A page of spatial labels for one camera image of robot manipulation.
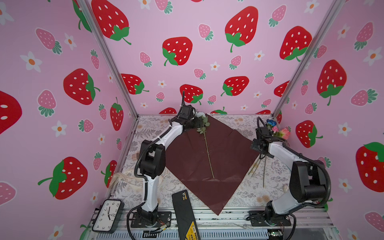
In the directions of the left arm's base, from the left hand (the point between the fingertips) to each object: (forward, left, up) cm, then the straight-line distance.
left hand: (198, 122), depth 96 cm
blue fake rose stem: (+10, -55, -11) cm, 57 cm away
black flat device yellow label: (-52, +6, -13) cm, 54 cm away
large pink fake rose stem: (+2, -63, -13) cm, 64 cm away
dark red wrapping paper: (-20, -9, -16) cm, 27 cm away
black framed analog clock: (-52, +45, -13) cm, 70 cm away
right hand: (-14, -40, -8) cm, 44 cm away
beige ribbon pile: (-36, +45, -16) cm, 60 cm away
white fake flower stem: (+12, -5, -13) cm, 19 cm away
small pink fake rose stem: (+3, -55, -12) cm, 57 cm away
